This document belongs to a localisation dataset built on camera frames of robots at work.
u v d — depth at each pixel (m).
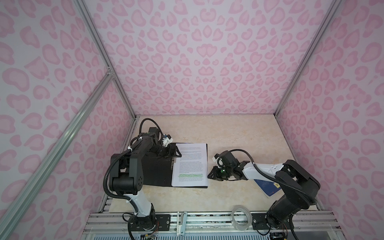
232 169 0.70
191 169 0.91
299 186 0.45
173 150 0.80
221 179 0.79
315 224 0.73
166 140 0.87
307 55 0.86
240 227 0.72
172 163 0.93
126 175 0.48
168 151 0.80
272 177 0.48
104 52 0.84
